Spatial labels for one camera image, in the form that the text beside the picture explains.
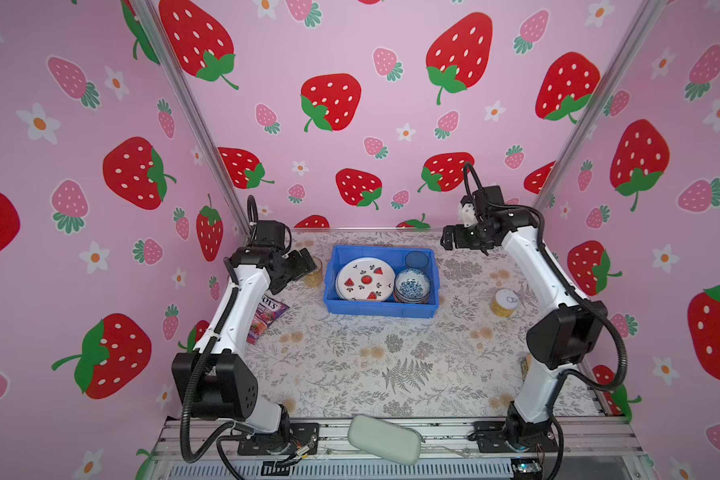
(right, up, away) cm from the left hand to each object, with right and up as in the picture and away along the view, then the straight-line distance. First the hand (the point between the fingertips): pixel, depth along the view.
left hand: (303, 269), depth 83 cm
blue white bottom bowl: (+32, -6, +11) cm, 35 cm away
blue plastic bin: (+28, +3, +24) cm, 37 cm away
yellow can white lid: (+63, -11, +11) cm, 65 cm away
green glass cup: (+36, +2, +25) cm, 44 cm away
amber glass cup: (0, -4, +15) cm, 15 cm away
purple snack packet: (-14, -15, +12) cm, 24 cm away
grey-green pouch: (+23, -42, -10) cm, 49 cm away
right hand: (+44, +9, +3) cm, 45 cm away
